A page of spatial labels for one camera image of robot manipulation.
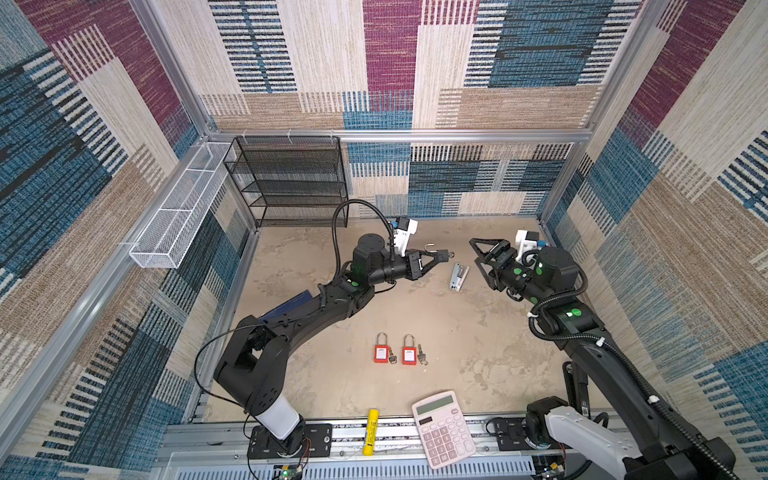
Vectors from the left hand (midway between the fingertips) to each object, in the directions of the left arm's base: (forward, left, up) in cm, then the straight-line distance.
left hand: (443, 255), depth 72 cm
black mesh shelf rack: (+46, +48, -13) cm, 68 cm away
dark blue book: (-1, +39, -18) cm, 43 cm away
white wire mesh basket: (+17, +80, -12) cm, 82 cm away
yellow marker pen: (-32, +18, -28) cm, 46 cm away
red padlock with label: (-11, +15, -29) cm, 34 cm away
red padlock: (-13, +7, -28) cm, 32 cm away
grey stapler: (+12, -11, -27) cm, 32 cm away
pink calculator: (-32, 0, -28) cm, 42 cm away
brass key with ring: (-13, +12, -30) cm, 35 cm away
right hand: (-1, -6, +1) cm, 6 cm away
